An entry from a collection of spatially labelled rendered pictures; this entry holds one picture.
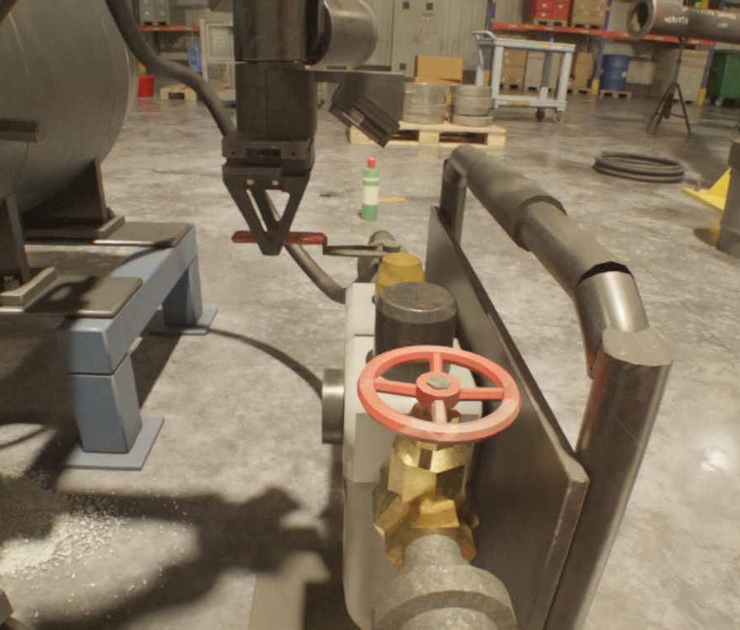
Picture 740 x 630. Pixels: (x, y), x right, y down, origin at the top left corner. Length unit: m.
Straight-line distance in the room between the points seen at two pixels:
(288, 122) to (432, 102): 4.12
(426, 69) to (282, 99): 5.01
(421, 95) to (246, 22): 4.10
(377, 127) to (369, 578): 0.34
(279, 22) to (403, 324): 0.25
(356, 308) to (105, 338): 0.57
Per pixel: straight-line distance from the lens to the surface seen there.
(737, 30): 7.74
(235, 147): 0.44
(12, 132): 0.61
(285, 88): 0.45
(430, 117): 4.55
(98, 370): 0.95
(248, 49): 0.46
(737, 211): 2.51
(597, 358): 0.21
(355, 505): 0.39
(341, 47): 0.50
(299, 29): 0.47
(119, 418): 0.99
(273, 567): 0.82
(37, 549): 0.93
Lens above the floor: 0.64
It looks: 26 degrees down
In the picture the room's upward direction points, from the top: 3 degrees clockwise
